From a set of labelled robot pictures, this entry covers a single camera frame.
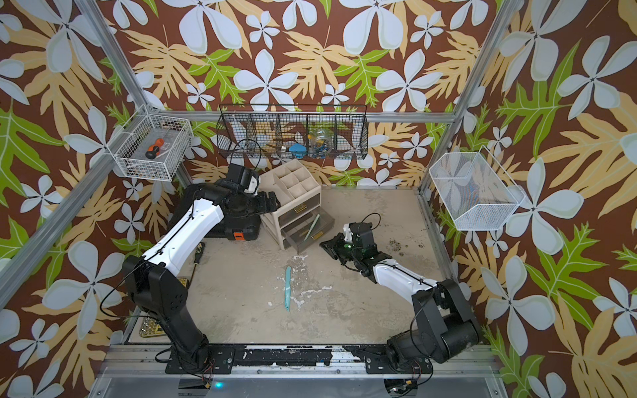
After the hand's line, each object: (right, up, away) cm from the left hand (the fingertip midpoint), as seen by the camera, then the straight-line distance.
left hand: (272, 203), depth 84 cm
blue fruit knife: (+5, -30, +6) cm, 31 cm away
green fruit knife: (+12, -11, +9) cm, 19 cm away
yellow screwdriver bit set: (-38, -40, -6) cm, 55 cm away
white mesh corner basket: (+69, +4, -2) cm, 70 cm away
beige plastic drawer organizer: (+9, -7, +11) cm, 15 cm away
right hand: (+16, -14, +1) cm, 21 cm away
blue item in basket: (+8, +21, +10) cm, 24 cm away
